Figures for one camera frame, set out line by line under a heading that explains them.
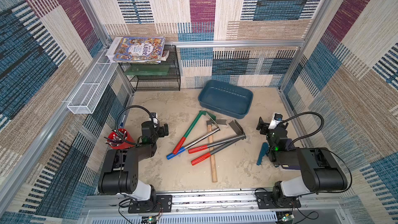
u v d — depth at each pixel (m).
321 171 0.45
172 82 1.18
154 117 0.80
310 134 0.65
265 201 0.73
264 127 0.81
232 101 1.15
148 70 0.98
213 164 0.84
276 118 0.76
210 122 0.99
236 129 0.93
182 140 0.90
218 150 0.88
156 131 0.80
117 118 1.12
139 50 0.80
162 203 0.73
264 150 0.89
